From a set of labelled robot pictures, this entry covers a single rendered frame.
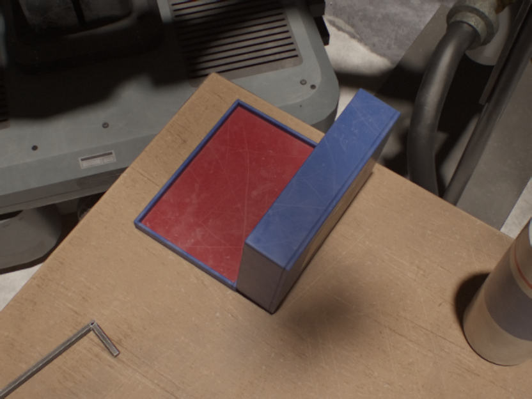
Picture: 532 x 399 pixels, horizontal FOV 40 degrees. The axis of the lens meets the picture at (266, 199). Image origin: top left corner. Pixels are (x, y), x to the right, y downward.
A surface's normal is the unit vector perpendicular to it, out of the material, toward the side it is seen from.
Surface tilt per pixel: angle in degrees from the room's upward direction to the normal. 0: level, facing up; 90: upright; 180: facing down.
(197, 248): 0
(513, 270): 90
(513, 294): 90
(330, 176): 7
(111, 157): 45
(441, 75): 31
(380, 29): 0
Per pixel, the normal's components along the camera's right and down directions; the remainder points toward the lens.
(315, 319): 0.00, -0.47
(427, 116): -0.04, 0.23
